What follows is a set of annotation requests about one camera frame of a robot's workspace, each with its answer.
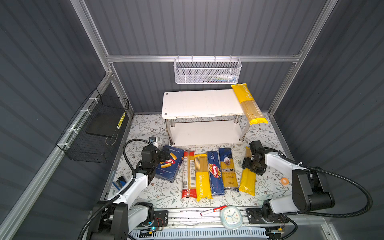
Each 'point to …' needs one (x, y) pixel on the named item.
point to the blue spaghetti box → (217, 185)
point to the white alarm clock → (231, 217)
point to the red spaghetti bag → (189, 186)
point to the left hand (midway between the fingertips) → (160, 148)
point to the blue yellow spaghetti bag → (229, 178)
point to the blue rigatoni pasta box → (167, 170)
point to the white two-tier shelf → (202, 117)
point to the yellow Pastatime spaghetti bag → (203, 187)
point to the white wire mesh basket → (202, 71)
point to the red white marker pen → (210, 211)
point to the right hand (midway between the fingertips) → (250, 169)
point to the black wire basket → (89, 136)
